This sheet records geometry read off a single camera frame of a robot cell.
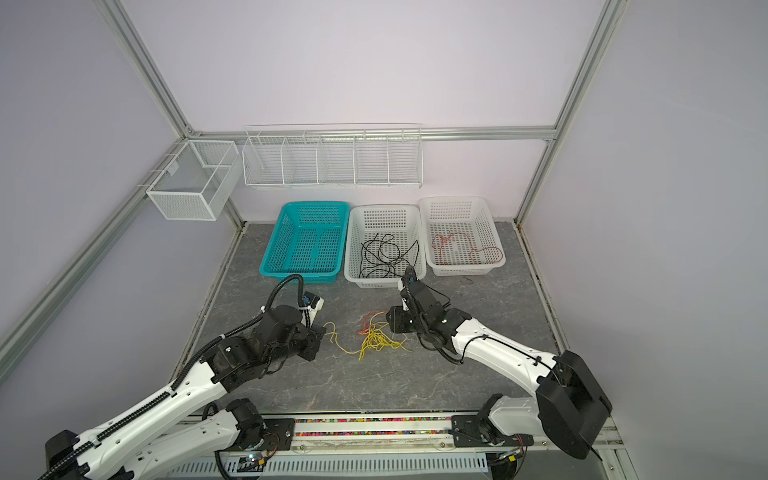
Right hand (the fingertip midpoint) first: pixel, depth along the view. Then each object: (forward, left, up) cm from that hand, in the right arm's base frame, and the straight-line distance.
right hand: (391, 317), depth 82 cm
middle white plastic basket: (+45, -3, -6) cm, 45 cm away
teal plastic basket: (+39, +33, -10) cm, 52 cm away
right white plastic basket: (+40, -26, -10) cm, 49 cm away
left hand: (-7, +17, +4) cm, 19 cm away
